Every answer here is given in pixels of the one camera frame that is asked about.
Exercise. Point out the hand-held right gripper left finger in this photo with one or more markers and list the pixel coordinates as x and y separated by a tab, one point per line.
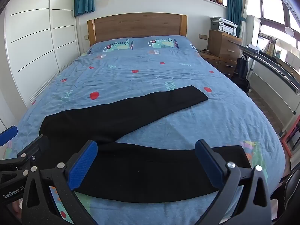
83	166

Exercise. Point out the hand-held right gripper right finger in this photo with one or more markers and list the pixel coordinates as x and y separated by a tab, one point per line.
208	166

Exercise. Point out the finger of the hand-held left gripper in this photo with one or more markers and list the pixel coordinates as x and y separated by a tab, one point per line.
8	134
37	145

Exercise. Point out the black pants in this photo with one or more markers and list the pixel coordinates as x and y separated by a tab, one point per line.
140	168

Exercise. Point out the black bag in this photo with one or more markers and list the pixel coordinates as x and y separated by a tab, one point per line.
241	75

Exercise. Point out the white wardrobe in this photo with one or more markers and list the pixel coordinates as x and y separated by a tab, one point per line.
35	39

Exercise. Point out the blue printed bed sheet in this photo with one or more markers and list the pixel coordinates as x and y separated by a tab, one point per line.
140	79

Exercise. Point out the wooden nightstand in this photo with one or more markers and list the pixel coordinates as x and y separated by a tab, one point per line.
211	58

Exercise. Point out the wooden drawer chest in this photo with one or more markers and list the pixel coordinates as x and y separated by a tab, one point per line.
222	46

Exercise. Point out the dark desk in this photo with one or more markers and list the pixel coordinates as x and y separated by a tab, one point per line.
276	66

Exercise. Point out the grey printer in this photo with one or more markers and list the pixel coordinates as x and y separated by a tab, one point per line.
223	27

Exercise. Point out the wooden headboard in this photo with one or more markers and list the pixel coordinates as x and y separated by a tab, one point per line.
138	25

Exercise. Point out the round white lamp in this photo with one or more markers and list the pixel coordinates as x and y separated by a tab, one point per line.
289	31

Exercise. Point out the red metal chair frame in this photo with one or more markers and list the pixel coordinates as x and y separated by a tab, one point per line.
287	143

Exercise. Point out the wall outlet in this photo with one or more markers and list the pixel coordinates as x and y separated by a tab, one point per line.
203	36

